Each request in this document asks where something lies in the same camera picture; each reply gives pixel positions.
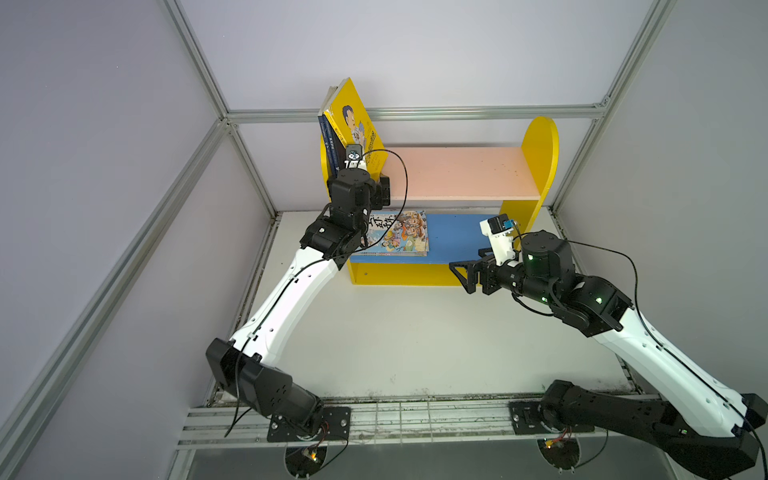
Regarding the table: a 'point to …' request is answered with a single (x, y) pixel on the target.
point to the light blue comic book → (407, 237)
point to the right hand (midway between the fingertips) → (466, 253)
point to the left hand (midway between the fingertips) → (354, 168)
